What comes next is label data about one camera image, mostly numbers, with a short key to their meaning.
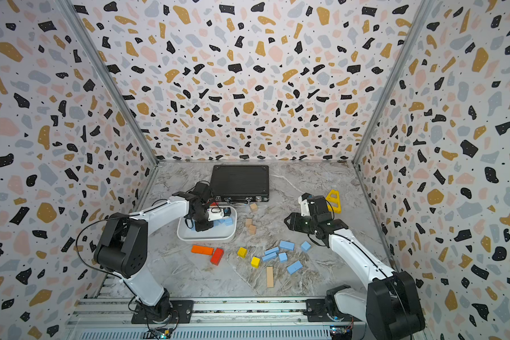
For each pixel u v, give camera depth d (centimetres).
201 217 80
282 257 86
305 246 88
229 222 95
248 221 95
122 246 47
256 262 84
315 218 66
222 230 94
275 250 88
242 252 85
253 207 100
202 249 88
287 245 90
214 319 73
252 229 94
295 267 84
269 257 85
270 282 80
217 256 86
